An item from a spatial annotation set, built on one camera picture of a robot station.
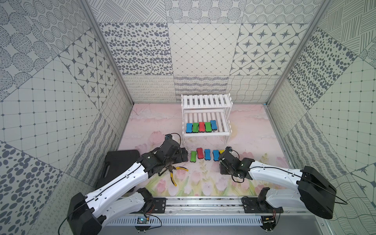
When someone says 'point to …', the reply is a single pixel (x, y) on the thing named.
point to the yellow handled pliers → (172, 168)
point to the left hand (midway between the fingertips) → (182, 151)
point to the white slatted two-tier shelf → (191, 112)
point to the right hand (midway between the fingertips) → (224, 168)
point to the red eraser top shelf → (200, 153)
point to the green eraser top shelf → (193, 158)
